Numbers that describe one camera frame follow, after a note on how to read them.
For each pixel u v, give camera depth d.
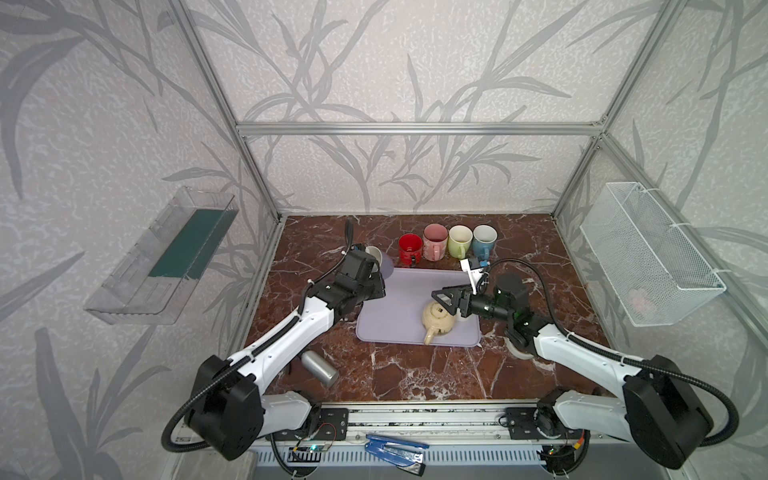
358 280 0.63
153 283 0.63
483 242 1.00
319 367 0.80
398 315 0.91
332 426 0.72
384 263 0.84
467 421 0.76
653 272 0.63
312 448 0.71
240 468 0.66
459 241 1.00
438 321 0.83
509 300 0.63
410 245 1.03
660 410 0.41
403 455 0.68
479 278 0.72
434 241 0.99
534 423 0.72
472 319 0.90
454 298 0.70
